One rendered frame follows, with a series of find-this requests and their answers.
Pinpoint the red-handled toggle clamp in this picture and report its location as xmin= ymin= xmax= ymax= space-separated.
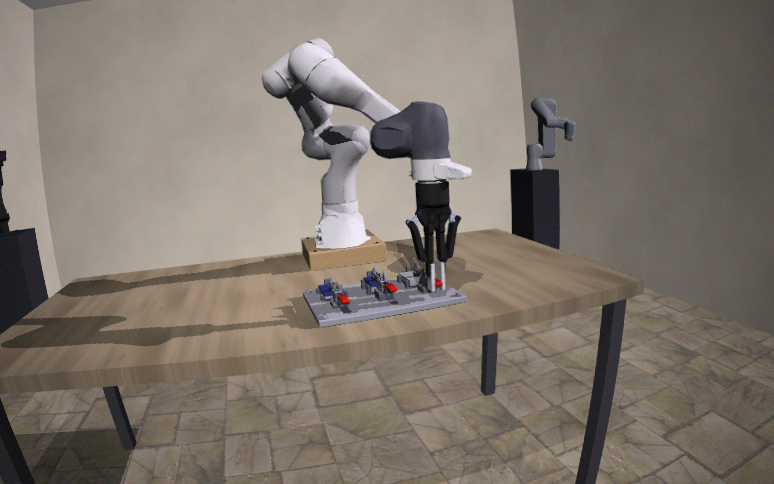
xmin=413 ymin=263 xmax=443 ymax=294
xmin=371 ymin=267 xmax=397 ymax=301

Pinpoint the toggle clamp with red handle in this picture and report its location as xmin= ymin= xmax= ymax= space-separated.
xmin=329 ymin=277 xmax=350 ymax=308

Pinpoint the blue rectangular block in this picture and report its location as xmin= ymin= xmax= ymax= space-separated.
xmin=363 ymin=276 xmax=377 ymax=292
xmin=318 ymin=284 xmax=333 ymax=299

